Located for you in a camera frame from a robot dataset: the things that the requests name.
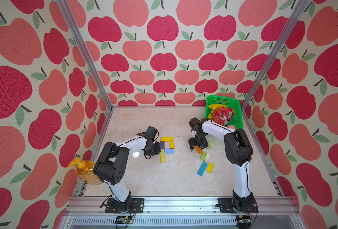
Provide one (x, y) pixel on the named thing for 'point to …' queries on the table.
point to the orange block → (198, 150)
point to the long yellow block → (166, 139)
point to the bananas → (214, 107)
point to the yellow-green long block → (162, 156)
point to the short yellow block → (172, 144)
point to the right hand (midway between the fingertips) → (196, 150)
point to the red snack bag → (222, 116)
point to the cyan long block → (202, 168)
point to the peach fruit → (231, 127)
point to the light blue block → (169, 150)
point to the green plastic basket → (237, 119)
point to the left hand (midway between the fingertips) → (160, 154)
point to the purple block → (162, 145)
